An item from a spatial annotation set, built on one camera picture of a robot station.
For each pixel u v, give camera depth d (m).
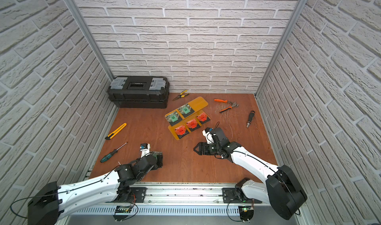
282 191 0.40
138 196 0.74
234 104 1.13
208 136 0.73
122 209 0.73
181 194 0.76
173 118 0.87
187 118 0.90
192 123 1.00
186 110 0.92
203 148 0.73
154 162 0.65
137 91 1.00
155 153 0.90
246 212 0.70
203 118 1.04
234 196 0.74
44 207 0.41
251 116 1.05
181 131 0.96
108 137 0.94
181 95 1.18
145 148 0.74
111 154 0.87
